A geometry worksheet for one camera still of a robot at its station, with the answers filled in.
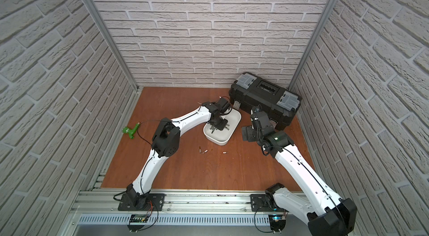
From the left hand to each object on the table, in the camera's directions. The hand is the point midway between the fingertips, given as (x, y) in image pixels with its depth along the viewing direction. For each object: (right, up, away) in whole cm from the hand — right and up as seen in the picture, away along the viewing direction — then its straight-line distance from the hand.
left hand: (224, 124), depth 97 cm
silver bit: (0, -15, -9) cm, 17 cm away
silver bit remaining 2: (-10, -14, -8) cm, 19 cm away
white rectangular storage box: (-1, -7, -5) cm, 9 cm away
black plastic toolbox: (+31, +12, -8) cm, 34 cm away
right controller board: (+23, -40, -27) cm, 53 cm away
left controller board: (-40, -39, -25) cm, 61 cm away
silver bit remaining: (-14, -14, -8) cm, 21 cm away
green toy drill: (-56, -4, -1) cm, 56 cm away
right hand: (+15, 0, -19) cm, 24 cm away
